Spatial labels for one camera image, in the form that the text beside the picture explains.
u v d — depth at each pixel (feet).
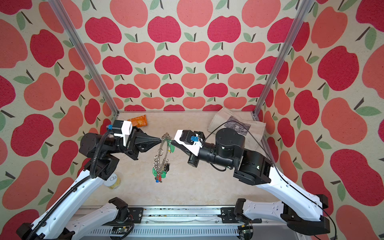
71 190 1.38
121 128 1.31
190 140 1.19
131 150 1.45
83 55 2.84
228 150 1.13
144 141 1.50
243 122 3.66
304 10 2.31
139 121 3.73
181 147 1.59
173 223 2.38
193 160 1.36
